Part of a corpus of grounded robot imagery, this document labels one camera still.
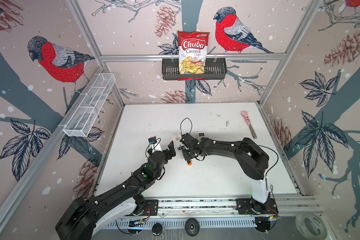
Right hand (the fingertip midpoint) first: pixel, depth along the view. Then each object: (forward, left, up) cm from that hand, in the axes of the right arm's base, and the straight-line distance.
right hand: (184, 158), depth 92 cm
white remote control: (+17, -11, +2) cm, 20 cm away
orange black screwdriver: (-4, -3, +2) cm, 5 cm away
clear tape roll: (-31, -63, -3) cm, 70 cm away
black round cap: (-36, +9, +11) cm, 39 cm away
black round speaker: (-35, -6, +12) cm, 38 cm away
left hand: (0, +9, +17) cm, 20 cm away
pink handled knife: (+37, -45, +2) cm, 58 cm away
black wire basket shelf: (+46, -19, +35) cm, 61 cm away
